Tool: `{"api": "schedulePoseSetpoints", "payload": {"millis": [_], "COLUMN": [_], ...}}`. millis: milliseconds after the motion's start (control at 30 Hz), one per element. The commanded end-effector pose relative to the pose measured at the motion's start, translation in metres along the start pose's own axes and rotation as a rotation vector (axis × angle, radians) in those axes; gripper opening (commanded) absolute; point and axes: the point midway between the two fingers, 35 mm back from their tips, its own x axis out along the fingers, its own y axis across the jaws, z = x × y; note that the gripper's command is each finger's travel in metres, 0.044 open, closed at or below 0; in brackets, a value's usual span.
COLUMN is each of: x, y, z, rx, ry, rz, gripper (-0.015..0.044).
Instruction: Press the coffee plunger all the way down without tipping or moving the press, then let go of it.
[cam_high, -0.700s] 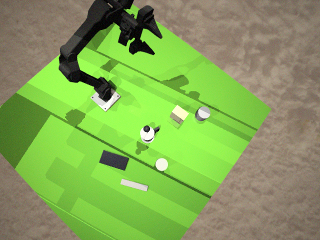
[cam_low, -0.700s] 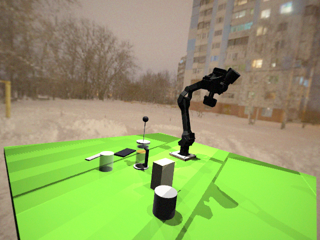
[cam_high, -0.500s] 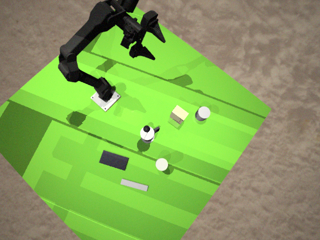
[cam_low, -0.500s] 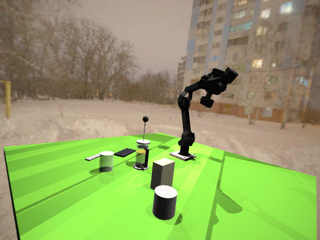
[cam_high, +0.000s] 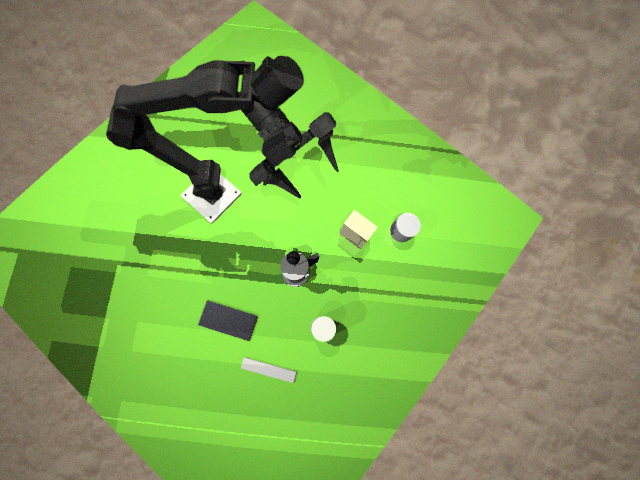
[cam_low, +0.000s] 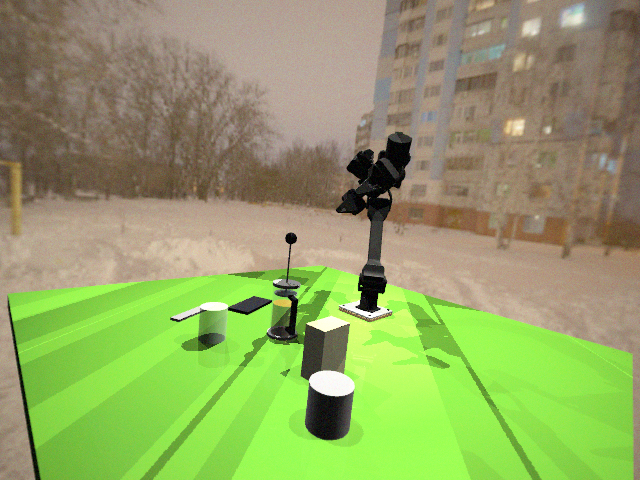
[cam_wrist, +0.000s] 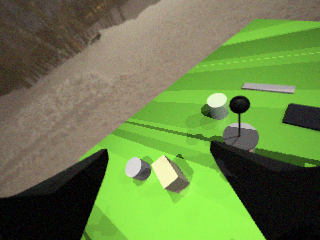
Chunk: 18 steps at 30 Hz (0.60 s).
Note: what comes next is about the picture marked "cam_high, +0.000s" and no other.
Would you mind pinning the glass french press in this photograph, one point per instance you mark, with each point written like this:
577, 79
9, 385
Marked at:
294, 267

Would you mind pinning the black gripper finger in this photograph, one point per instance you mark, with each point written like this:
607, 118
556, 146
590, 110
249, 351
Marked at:
325, 144
279, 179

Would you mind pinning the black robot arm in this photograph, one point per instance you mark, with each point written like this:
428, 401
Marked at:
211, 87

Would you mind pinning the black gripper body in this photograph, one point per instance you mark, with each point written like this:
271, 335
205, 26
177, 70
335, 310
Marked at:
319, 128

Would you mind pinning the black cylinder with white top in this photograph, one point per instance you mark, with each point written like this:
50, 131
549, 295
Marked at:
405, 227

